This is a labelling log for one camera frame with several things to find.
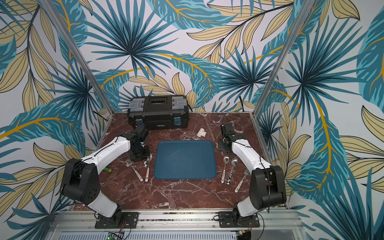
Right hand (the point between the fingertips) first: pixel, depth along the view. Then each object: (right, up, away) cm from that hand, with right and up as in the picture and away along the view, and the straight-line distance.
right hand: (226, 146), depth 90 cm
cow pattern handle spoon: (+6, -11, +3) cm, 12 cm away
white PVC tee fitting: (-14, +8, +16) cm, 22 cm away
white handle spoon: (+1, -9, +3) cm, 9 cm away
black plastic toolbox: (-41, +21, +5) cm, 47 cm away
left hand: (-47, -7, -4) cm, 47 cm away
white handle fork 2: (+12, -16, 0) cm, 20 cm away
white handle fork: (-59, -11, +3) cm, 60 cm away
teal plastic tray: (-25, -9, +7) cm, 28 cm away
